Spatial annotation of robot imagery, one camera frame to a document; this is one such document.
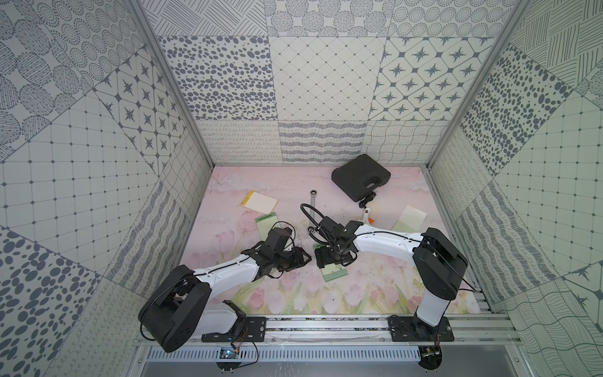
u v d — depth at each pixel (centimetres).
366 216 101
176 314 42
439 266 48
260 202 105
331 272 86
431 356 73
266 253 69
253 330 73
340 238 66
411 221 103
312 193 110
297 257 76
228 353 72
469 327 78
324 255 78
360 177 111
